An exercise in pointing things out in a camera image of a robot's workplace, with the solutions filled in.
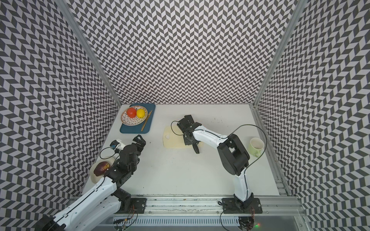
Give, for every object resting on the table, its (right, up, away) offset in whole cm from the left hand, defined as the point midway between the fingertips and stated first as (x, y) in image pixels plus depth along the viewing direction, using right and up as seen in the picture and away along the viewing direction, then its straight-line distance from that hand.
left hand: (138, 141), depth 81 cm
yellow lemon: (-8, +16, +26) cm, 32 cm away
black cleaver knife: (+33, -6, +10) cm, 35 cm away
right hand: (+31, -3, +11) cm, 33 cm away
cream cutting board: (+18, -1, +19) cm, 26 cm away
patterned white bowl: (-16, +10, +26) cm, 32 cm away
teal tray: (-2, +6, +24) cm, 25 cm away
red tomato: (-15, +17, +27) cm, 35 cm away
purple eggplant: (-20, -15, -2) cm, 25 cm away
